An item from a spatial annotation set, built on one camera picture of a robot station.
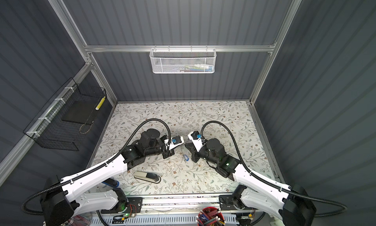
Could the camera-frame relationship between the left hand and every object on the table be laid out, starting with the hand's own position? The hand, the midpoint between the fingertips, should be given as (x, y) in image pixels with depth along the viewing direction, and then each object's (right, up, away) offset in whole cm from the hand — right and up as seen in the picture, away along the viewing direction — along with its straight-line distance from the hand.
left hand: (180, 142), depth 74 cm
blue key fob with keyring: (+2, -12, +15) cm, 19 cm away
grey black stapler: (-17, -20, +5) cm, 27 cm away
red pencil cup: (+14, -30, -11) cm, 35 cm away
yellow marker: (-46, +20, +7) cm, 51 cm away
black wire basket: (-58, +7, -9) cm, 60 cm away
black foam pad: (-51, +16, 0) cm, 53 cm away
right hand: (+4, -2, 0) cm, 4 cm away
